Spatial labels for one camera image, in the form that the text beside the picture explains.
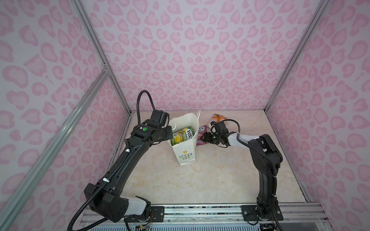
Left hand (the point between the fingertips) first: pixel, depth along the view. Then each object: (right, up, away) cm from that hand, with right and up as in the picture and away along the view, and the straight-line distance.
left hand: (170, 132), depth 77 cm
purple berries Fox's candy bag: (+20, 0, +27) cm, 33 cm away
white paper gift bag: (+8, -11, +3) cm, 14 cm away
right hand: (+21, -6, +24) cm, 32 cm away
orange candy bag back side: (+31, +9, +36) cm, 48 cm away
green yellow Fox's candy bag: (+8, -2, +9) cm, 12 cm away
